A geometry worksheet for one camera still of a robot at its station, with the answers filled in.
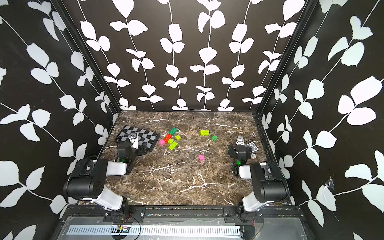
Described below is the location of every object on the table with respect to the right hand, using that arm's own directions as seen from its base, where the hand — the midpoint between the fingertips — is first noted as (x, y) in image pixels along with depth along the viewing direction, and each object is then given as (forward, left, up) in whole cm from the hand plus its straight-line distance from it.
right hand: (239, 142), depth 95 cm
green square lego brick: (+7, +15, -6) cm, 17 cm away
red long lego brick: (+8, +48, -5) cm, 49 cm away
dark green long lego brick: (+12, +45, -5) cm, 47 cm away
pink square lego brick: (+3, +51, -5) cm, 52 cm away
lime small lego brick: (+7, +41, -5) cm, 42 cm away
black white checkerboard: (+5, +60, -3) cm, 60 cm away
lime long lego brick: (+1, +44, -6) cm, 44 cm away
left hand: (+1, +65, +1) cm, 65 cm away
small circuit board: (-46, +64, -6) cm, 79 cm away
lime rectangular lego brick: (+12, +21, -6) cm, 26 cm away
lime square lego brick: (+4, +46, -5) cm, 46 cm away
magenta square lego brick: (-8, +24, -6) cm, 26 cm away
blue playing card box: (0, -10, -5) cm, 11 cm away
